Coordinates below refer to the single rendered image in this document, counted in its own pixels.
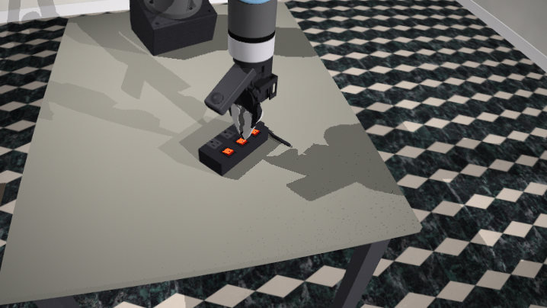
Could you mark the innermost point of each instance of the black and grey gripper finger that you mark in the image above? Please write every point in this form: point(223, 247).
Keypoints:
point(236, 112)
point(251, 116)

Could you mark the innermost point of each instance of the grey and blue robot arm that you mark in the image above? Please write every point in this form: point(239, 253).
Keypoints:
point(249, 21)

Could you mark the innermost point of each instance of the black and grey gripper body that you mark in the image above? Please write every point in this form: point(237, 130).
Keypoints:
point(256, 88)

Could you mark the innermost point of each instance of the black power strip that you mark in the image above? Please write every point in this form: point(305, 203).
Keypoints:
point(227, 149)

